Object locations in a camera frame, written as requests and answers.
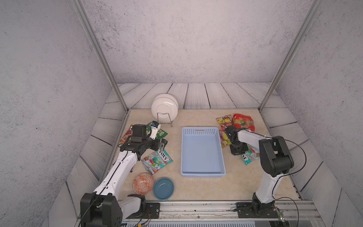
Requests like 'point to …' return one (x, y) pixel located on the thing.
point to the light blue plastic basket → (202, 153)
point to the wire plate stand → (171, 123)
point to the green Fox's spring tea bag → (160, 133)
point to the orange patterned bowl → (143, 184)
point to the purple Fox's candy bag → (131, 171)
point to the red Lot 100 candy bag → (242, 121)
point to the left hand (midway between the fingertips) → (161, 138)
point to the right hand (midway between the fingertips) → (241, 152)
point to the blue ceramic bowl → (163, 188)
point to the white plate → (164, 107)
